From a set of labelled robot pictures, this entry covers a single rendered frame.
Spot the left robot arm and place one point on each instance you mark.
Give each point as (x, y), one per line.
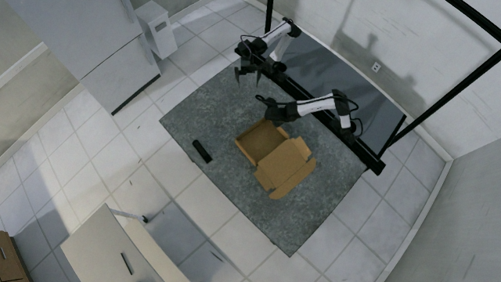
(292, 112)

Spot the black crossbar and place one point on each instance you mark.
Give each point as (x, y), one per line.
(324, 118)

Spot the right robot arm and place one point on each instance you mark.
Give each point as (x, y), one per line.
(288, 30)

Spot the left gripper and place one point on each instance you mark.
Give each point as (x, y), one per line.
(277, 123)

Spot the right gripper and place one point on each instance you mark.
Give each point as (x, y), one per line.
(248, 69)

